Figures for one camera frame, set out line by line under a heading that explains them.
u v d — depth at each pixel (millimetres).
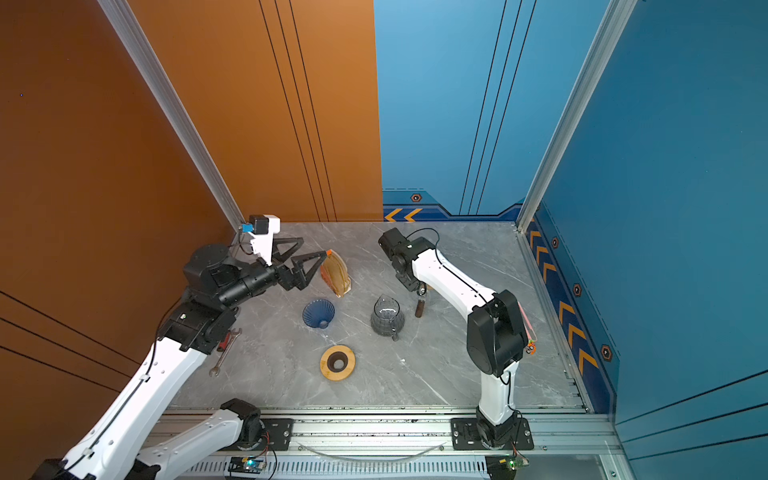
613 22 710
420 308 898
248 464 708
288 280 553
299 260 544
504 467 701
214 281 473
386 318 940
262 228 532
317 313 895
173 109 856
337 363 850
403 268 634
